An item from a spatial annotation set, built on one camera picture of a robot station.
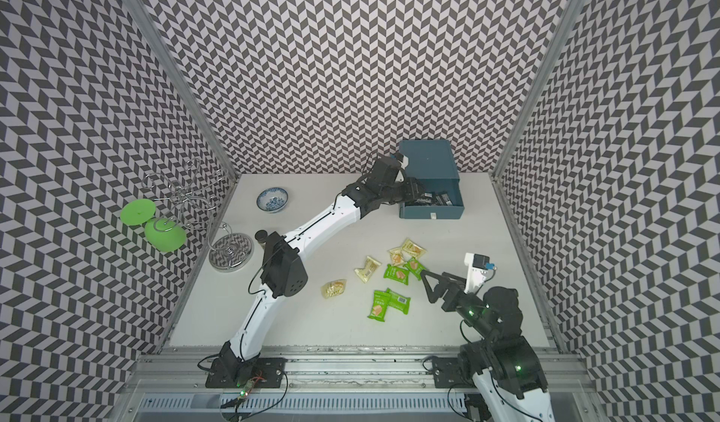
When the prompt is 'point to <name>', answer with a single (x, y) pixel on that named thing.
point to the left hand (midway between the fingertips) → (423, 189)
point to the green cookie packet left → (397, 274)
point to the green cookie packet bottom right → (398, 301)
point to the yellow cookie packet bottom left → (333, 288)
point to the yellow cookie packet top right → (412, 248)
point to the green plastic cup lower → (165, 234)
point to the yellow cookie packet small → (396, 254)
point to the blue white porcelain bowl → (272, 200)
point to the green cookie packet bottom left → (380, 304)
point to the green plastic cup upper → (137, 212)
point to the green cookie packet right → (414, 267)
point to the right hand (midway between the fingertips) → (431, 281)
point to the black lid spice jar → (262, 236)
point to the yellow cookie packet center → (365, 272)
